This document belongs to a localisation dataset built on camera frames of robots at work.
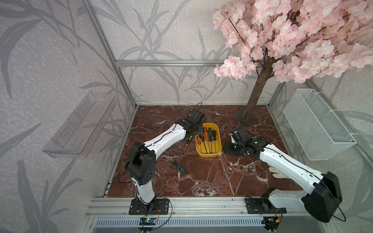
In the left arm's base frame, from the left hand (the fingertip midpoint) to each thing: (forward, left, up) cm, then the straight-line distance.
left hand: (200, 129), depth 88 cm
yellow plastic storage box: (-5, -12, -11) cm, 17 cm away
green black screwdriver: (-20, +11, -12) cm, 26 cm away
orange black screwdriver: (-1, 0, -14) cm, 14 cm away
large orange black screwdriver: (+7, -4, -12) cm, 14 cm away
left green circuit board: (-45, +26, -15) cm, 54 cm away
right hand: (-13, -13, -1) cm, 18 cm away
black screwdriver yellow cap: (+1, -11, -13) cm, 17 cm away
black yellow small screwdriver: (+2, +6, -13) cm, 14 cm away
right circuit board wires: (-46, -35, -16) cm, 60 cm away
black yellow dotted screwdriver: (+1, -2, -13) cm, 13 cm away
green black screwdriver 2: (+3, -8, -11) cm, 14 cm away
